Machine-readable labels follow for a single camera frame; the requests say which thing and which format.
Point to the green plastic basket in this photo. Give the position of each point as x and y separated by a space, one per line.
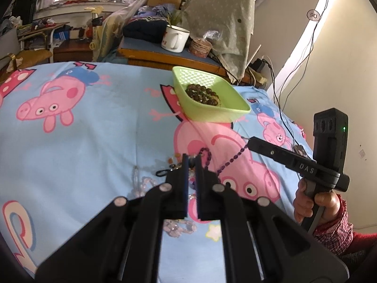
212 112

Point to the black power adapter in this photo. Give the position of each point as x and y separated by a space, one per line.
258 64

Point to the person's right forearm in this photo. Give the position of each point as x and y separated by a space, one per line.
332 235

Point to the person's right hand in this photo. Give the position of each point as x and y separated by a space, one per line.
330 203

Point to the grey dotted cloth cover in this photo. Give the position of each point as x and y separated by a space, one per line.
218 14

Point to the dark folded clothing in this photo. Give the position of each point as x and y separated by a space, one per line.
144 29

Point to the white stick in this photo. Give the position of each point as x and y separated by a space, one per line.
254 56

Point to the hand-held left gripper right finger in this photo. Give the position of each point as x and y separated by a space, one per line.
203 188

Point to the printed cartoon blanket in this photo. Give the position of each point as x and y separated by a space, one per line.
88 153

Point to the white enamel mug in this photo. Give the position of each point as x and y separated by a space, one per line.
173 39

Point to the round number sign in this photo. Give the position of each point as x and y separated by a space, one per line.
312 15

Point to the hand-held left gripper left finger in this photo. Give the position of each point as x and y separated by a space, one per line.
185 188

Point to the wooden desk with blue top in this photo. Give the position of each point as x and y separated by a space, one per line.
147 51

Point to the small folding table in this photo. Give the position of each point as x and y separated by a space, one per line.
44 29

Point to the clear plastic bag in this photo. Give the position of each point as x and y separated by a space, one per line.
211 35

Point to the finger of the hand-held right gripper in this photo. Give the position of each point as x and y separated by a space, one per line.
271 151

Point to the small brown object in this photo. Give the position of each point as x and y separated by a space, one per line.
299 149

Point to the blue shoe box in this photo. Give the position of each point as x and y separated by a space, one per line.
62 33

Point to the round woven basket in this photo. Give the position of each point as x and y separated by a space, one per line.
200 47

